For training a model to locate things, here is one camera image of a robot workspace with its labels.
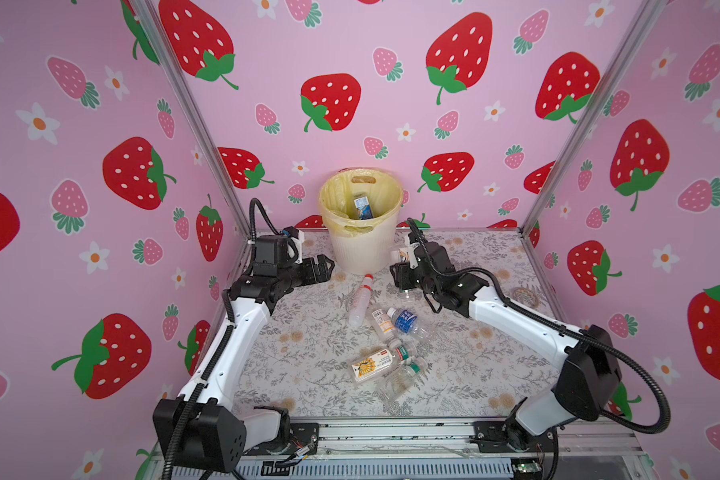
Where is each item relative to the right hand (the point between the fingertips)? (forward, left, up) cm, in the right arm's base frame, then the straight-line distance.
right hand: (397, 264), depth 82 cm
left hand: (-5, +20, +3) cm, 21 cm away
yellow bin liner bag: (+28, +23, -1) cm, 36 cm away
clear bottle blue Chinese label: (-8, -4, -18) cm, 20 cm away
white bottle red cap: (-2, +11, -18) cm, 21 cm away
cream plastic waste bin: (+11, +9, -10) cm, 18 cm away
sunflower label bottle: (-22, +3, -17) cm, 28 cm away
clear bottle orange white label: (-9, +2, -18) cm, 20 cm away
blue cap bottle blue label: (+26, +13, -2) cm, 29 cm away
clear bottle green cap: (-24, -4, -24) cm, 34 cm away
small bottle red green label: (-17, -4, -18) cm, 25 cm away
